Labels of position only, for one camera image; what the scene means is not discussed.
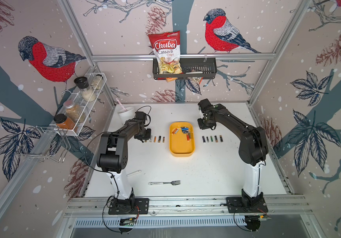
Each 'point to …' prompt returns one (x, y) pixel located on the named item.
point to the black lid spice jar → (87, 94)
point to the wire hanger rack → (46, 142)
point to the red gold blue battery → (163, 139)
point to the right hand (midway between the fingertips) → (202, 125)
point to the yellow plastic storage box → (179, 146)
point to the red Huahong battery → (174, 131)
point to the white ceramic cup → (125, 116)
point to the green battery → (211, 138)
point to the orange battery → (155, 139)
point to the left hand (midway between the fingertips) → (148, 133)
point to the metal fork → (176, 182)
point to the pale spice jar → (96, 82)
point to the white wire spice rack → (85, 106)
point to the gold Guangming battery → (189, 135)
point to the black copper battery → (216, 139)
